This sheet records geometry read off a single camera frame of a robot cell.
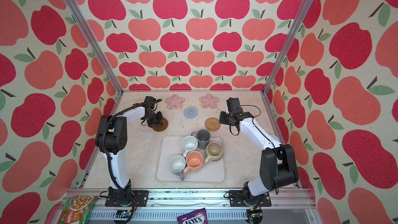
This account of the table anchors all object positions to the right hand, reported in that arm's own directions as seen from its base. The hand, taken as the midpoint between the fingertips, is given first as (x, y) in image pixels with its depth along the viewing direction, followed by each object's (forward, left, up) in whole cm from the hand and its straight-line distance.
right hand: (226, 117), depth 90 cm
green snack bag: (-52, +67, -10) cm, 85 cm away
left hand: (0, +39, -12) cm, 41 cm away
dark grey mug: (-11, +13, -7) cm, 18 cm away
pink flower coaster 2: (+23, +11, -13) cm, 29 cm away
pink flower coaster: (+20, +37, -12) cm, 44 cm away
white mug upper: (-14, +20, -11) cm, 27 cm away
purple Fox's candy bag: (-48, +12, -12) cm, 51 cm away
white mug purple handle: (-26, +26, -12) cm, 39 cm away
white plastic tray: (-15, +34, -14) cm, 40 cm away
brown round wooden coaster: (-3, +41, -13) cm, 43 cm away
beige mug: (-17, +6, -12) cm, 22 cm away
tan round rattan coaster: (+3, +8, -13) cm, 15 cm away
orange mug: (-24, +16, -12) cm, 31 cm away
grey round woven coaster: (+10, +23, -12) cm, 28 cm away
